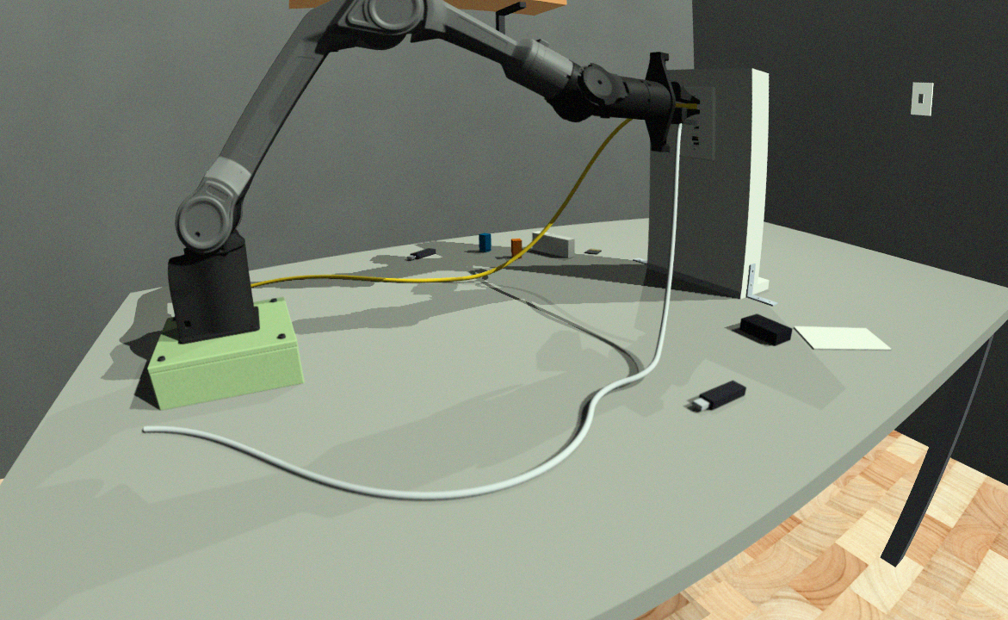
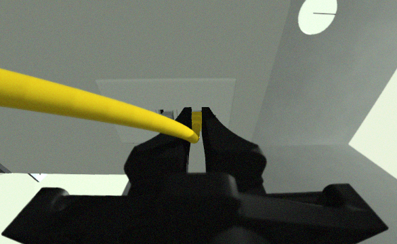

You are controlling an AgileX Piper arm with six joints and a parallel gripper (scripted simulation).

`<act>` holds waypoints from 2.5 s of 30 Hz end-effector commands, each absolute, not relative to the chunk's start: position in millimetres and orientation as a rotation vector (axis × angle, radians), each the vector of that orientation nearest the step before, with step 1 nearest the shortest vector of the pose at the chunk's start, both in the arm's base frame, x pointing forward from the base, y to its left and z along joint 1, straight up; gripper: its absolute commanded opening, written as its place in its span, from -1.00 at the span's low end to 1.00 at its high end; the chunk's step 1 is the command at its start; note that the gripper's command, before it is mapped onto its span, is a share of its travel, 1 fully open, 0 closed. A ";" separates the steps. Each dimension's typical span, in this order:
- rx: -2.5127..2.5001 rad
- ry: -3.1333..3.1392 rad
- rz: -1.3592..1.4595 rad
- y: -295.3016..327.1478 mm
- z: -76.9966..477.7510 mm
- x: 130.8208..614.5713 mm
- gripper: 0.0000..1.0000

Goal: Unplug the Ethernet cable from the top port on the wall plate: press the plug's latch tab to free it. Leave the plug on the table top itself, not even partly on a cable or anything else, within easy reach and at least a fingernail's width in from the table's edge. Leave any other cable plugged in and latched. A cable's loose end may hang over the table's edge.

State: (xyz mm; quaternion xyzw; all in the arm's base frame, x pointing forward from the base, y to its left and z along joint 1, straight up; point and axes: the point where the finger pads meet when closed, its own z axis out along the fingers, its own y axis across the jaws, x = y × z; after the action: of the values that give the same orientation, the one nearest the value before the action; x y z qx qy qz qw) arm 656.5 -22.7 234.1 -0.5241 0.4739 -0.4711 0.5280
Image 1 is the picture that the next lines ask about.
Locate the grey cable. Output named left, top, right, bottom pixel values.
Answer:
left=143, top=121, right=690, bottom=500

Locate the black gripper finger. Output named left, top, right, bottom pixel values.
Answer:
left=671, top=108, right=700, bottom=124
left=671, top=82, right=700, bottom=104

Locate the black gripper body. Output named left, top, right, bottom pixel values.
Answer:
left=637, top=52, right=676, bottom=152

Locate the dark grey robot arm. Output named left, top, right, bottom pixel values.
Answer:
left=168, top=0, right=650, bottom=344

